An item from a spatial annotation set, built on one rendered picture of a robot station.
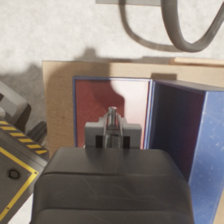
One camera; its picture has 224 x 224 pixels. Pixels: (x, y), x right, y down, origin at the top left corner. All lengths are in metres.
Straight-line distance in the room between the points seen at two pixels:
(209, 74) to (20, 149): 0.46
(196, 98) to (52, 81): 0.19
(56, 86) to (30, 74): 0.54
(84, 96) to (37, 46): 0.56
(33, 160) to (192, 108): 0.42
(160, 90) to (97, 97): 0.09
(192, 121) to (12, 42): 0.75
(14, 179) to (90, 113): 0.38
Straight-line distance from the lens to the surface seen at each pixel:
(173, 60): 0.44
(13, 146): 0.51
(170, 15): 0.35
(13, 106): 0.69
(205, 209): 0.20
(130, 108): 0.24
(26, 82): 0.80
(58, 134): 0.27
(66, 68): 0.25
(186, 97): 0.22
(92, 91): 0.24
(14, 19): 0.83
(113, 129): 0.15
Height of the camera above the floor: 0.71
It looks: 75 degrees down
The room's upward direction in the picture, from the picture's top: 179 degrees clockwise
